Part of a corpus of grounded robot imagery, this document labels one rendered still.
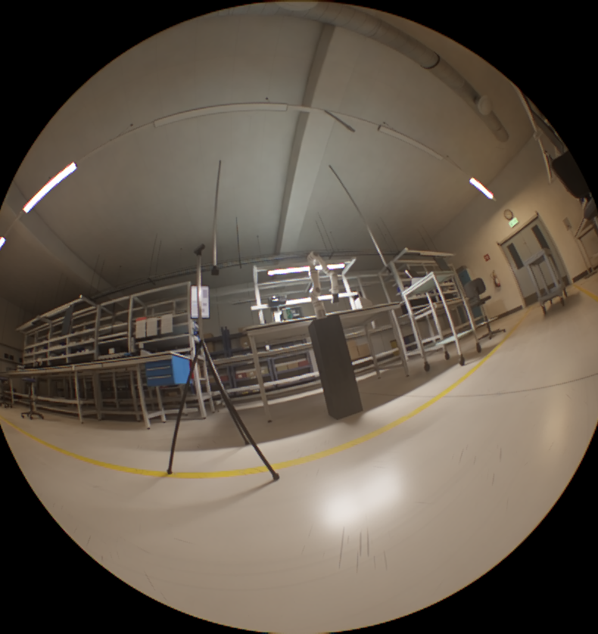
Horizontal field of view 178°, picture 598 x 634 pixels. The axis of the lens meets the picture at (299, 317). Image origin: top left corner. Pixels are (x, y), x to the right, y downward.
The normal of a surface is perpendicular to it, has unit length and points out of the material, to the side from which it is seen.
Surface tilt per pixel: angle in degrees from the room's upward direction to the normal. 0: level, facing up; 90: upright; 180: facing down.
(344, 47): 180
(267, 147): 180
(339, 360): 90
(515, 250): 90
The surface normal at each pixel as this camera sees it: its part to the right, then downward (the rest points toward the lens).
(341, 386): 0.14, -0.29
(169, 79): 0.22, 0.94
